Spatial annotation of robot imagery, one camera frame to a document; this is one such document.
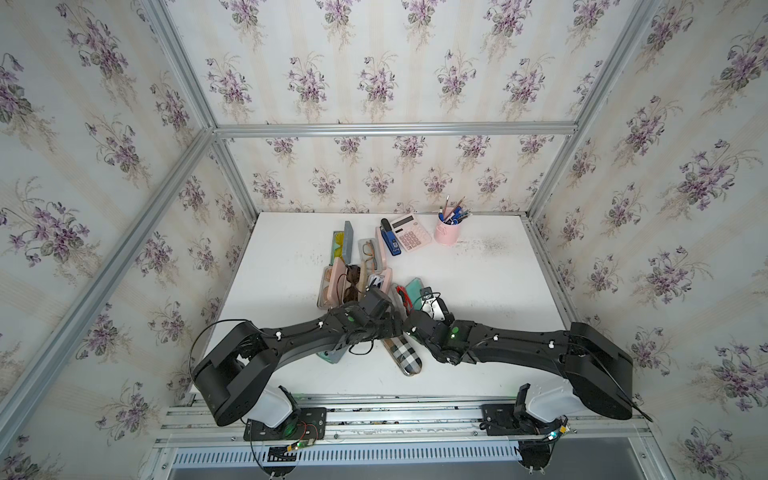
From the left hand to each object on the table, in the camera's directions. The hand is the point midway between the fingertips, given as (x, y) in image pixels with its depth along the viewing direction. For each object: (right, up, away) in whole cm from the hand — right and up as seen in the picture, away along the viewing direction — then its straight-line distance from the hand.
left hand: (396, 329), depth 85 cm
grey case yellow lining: (-18, +25, +18) cm, 36 cm away
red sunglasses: (+3, +8, +8) cm, 11 cm away
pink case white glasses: (-4, +13, +7) cm, 16 cm away
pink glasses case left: (-20, +12, +6) cm, 24 cm away
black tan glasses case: (+10, +9, -11) cm, 17 cm away
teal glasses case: (-18, -8, -2) cm, 20 cm away
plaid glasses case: (+1, -5, -4) cm, 6 cm away
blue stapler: (-2, +27, +26) cm, 37 cm away
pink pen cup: (+19, +28, +21) cm, 40 cm away
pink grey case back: (-5, +23, +15) cm, 28 cm away
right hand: (+12, +3, 0) cm, 12 cm away
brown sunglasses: (-14, +14, +13) cm, 23 cm away
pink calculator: (+7, +28, +26) cm, 39 cm away
